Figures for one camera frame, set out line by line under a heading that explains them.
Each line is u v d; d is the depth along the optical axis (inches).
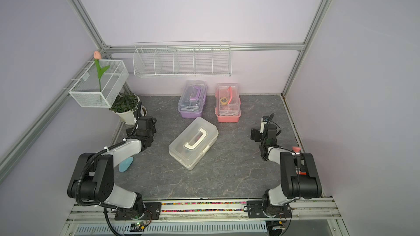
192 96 41.8
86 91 30.2
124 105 36.0
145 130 28.4
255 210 28.9
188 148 31.8
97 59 33.7
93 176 17.7
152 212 28.9
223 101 42.4
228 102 39.7
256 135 33.9
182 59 39.0
